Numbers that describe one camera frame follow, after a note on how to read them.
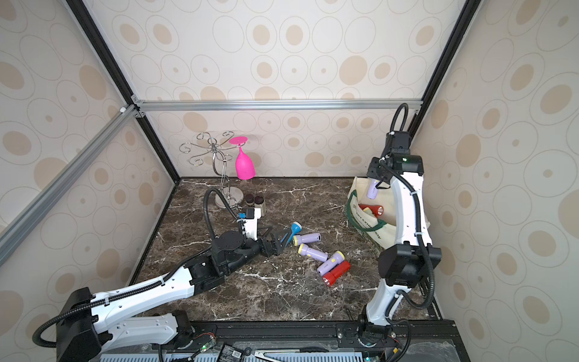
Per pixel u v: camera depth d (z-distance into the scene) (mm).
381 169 563
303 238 931
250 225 613
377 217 785
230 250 515
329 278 833
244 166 925
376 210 979
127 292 445
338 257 883
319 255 897
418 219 472
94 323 401
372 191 795
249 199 998
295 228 972
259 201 1005
